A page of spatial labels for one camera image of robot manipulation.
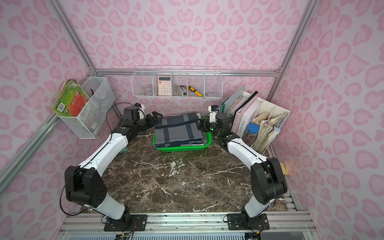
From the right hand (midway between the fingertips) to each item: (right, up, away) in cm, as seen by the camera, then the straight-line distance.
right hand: (199, 119), depth 85 cm
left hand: (-24, +2, 0) cm, 25 cm away
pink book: (+25, +2, 0) cm, 25 cm away
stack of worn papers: (+37, -7, -3) cm, 38 cm away
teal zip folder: (+16, +9, -1) cm, 18 cm away
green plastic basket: (-10, -11, +6) cm, 16 cm away
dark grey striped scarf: (-15, 0, +13) cm, 20 cm away
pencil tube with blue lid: (+30, -10, +4) cm, 32 cm away
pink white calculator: (-22, +22, +10) cm, 33 cm away
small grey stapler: (-11, +20, +11) cm, 25 cm away
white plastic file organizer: (+34, -1, +6) cm, 35 cm away
